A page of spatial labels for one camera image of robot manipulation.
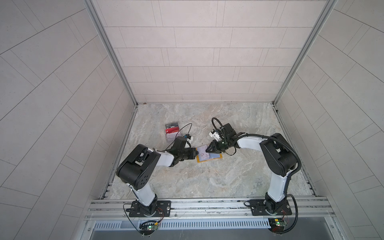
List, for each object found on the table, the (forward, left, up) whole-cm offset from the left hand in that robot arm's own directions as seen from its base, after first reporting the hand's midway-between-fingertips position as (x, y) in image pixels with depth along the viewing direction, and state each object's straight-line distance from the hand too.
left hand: (202, 152), depth 91 cm
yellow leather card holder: (-6, +2, +1) cm, 6 cm away
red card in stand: (+13, +19, +5) cm, 24 cm away
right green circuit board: (-36, -34, +1) cm, 50 cm away
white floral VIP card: (-2, -1, +2) cm, 3 cm away
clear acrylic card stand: (+12, +19, +5) cm, 23 cm away
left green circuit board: (-37, +24, +3) cm, 44 cm away
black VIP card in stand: (+16, +19, +6) cm, 26 cm away
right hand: (-1, -3, +3) cm, 4 cm away
